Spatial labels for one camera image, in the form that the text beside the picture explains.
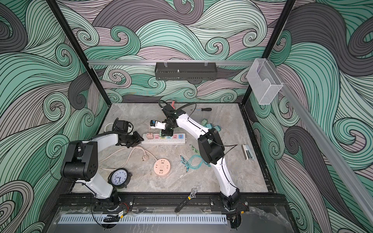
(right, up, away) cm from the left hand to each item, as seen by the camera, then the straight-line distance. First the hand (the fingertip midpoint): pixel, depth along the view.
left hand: (142, 138), depth 95 cm
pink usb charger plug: (+5, +2, -3) cm, 7 cm away
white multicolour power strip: (+23, 0, 0) cm, 23 cm away
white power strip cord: (-29, +9, +8) cm, 31 cm away
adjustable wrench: (+33, -27, -19) cm, 47 cm away
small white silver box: (+68, -8, -5) cm, 69 cm away
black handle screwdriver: (+44, +21, +21) cm, 53 cm away
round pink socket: (+15, -15, -12) cm, 24 cm away
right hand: (+15, +6, -2) cm, 16 cm away
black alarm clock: (-8, -20, -16) cm, 27 cm away
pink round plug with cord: (+4, -11, -8) cm, 14 cm away
